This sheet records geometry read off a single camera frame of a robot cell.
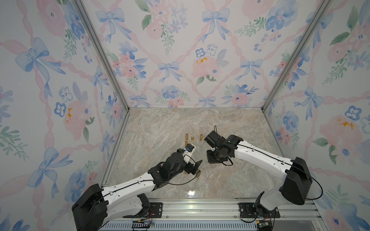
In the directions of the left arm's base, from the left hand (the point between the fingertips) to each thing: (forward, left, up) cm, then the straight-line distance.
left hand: (196, 155), depth 77 cm
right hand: (0, -8, -5) cm, 10 cm away
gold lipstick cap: (+20, +1, -14) cm, 24 cm away
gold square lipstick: (-4, -2, -15) cm, 16 cm away
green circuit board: (-30, -34, -18) cm, 49 cm away
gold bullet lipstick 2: (-10, +5, +1) cm, 12 cm away
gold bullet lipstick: (+20, +5, -13) cm, 24 cm away
